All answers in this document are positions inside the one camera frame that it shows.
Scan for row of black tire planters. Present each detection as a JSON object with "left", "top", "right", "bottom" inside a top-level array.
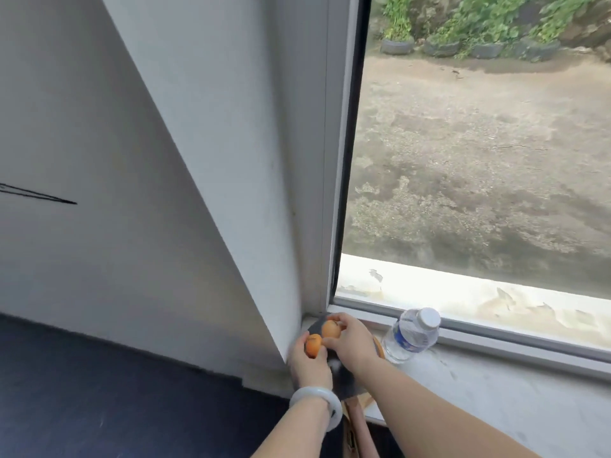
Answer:
[{"left": 380, "top": 35, "right": 562, "bottom": 62}]

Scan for person's left forearm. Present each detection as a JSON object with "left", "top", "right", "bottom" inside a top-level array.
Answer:
[{"left": 250, "top": 398, "right": 333, "bottom": 458}]

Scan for white window sill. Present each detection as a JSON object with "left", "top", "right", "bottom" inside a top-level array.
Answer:
[{"left": 243, "top": 314, "right": 611, "bottom": 458}]

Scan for person's left hand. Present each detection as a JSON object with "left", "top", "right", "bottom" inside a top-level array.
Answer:
[{"left": 288, "top": 331, "right": 335, "bottom": 392}]

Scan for person's right hand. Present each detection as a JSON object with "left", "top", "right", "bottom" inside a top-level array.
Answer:
[{"left": 323, "top": 312, "right": 383, "bottom": 377}]

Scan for clear plastic water bottle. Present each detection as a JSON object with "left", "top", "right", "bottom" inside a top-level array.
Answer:
[{"left": 381, "top": 307, "right": 442, "bottom": 364}]

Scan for white jade bangle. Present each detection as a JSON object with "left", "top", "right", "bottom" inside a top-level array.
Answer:
[{"left": 288, "top": 385, "right": 344, "bottom": 433}]

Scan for white framed window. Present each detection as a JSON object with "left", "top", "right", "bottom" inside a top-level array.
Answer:
[{"left": 286, "top": 0, "right": 611, "bottom": 377}]

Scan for green climbing plants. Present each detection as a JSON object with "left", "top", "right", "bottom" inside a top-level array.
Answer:
[{"left": 381, "top": 0, "right": 598, "bottom": 48}]

